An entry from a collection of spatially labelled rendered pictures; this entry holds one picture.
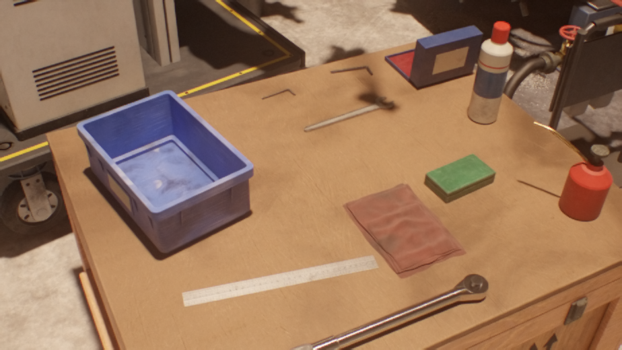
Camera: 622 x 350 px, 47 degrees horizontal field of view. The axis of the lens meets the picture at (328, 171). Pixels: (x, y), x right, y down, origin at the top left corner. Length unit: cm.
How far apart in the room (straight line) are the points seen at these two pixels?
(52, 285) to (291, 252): 83
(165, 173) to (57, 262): 62
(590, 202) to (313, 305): 55
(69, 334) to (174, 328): 67
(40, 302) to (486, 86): 117
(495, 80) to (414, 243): 44
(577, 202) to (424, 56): 48
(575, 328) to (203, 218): 76
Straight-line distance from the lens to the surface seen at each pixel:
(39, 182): 192
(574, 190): 139
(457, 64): 171
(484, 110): 158
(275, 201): 135
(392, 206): 134
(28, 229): 203
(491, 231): 135
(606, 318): 156
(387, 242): 127
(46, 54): 176
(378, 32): 286
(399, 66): 175
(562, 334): 150
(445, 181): 139
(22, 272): 198
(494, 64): 152
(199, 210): 124
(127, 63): 185
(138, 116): 144
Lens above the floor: 139
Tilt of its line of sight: 40 degrees down
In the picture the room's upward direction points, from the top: 3 degrees clockwise
